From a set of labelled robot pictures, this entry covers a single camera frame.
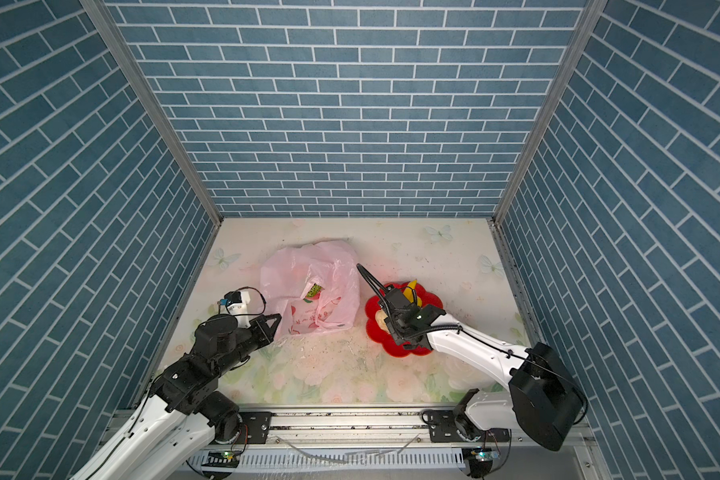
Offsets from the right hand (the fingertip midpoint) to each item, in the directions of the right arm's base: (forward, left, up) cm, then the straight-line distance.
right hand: (399, 320), depth 86 cm
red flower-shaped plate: (-4, +4, -4) cm, 7 cm away
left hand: (-7, +29, +11) cm, 32 cm away
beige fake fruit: (0, +6, -1) cm, 6 cm away
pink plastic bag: (+11, +36, +5) cm, 38 cm away
